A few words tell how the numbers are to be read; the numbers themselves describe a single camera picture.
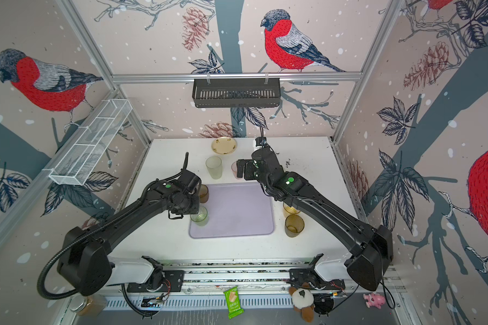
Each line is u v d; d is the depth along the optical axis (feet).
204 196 3.09
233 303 2.24
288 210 2.77
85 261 1.31
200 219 2.90
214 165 3.28
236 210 3.05
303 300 2.21
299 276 2.43
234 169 3.26
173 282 2.40
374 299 2.21
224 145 3.88
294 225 2.82
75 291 1.42
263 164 1.71
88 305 2.04
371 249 1.28
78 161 2.39
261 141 2.08
